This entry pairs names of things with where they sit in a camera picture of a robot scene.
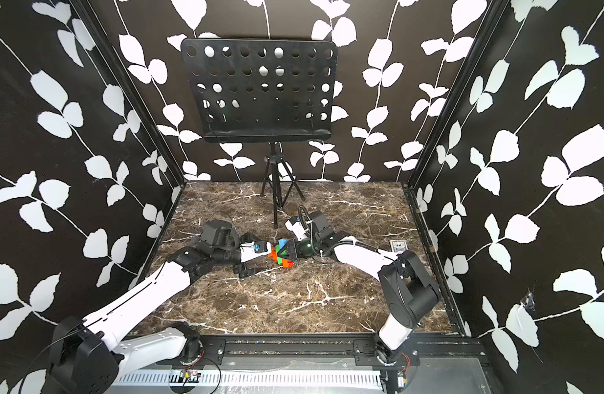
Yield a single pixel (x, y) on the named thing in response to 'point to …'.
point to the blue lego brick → (282, 242)
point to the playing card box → (398, 245)
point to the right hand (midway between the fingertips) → (279, 251)
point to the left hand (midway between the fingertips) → (263, 247)
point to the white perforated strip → (222, 380)
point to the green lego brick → (280, 259)
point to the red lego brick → (287, 263)
